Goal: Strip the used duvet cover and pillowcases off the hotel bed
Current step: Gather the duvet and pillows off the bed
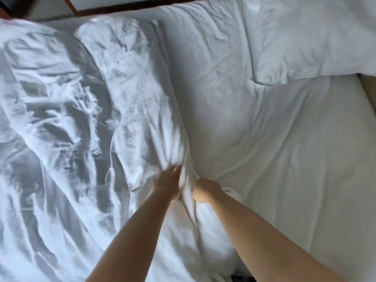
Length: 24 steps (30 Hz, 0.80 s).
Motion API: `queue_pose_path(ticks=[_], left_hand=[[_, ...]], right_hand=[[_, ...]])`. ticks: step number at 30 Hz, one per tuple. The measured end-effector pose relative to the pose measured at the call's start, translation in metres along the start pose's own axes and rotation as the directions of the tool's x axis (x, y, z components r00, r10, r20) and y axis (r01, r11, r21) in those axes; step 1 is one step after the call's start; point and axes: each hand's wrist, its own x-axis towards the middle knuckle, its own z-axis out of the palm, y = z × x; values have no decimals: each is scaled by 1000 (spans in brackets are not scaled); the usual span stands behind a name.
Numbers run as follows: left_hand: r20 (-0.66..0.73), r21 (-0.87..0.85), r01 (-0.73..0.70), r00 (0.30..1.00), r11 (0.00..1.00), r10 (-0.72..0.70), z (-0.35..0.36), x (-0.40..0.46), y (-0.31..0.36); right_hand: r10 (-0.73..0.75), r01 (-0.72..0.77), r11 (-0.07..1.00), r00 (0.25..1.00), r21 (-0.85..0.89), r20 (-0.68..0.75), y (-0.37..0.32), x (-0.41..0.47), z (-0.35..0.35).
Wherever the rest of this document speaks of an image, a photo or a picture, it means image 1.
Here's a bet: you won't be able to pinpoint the person's left hand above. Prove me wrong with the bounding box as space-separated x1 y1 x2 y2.
151 164 183 203

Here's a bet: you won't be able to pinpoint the white pillow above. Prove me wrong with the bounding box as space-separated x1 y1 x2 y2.
252 0 376 85

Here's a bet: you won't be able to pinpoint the person's left forearm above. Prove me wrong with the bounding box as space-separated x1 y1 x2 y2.
85 189 175 282

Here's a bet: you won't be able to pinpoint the white duvet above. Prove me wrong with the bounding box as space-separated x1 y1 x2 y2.
0 16 244 282

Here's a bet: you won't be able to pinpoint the person's right forearm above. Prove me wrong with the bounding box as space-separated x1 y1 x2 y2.
210 189 346 282

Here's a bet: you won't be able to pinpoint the person's right hand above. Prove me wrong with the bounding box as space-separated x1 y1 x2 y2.
192 179 225 204

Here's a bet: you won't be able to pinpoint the white bed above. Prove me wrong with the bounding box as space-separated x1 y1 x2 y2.
41 0 376 282

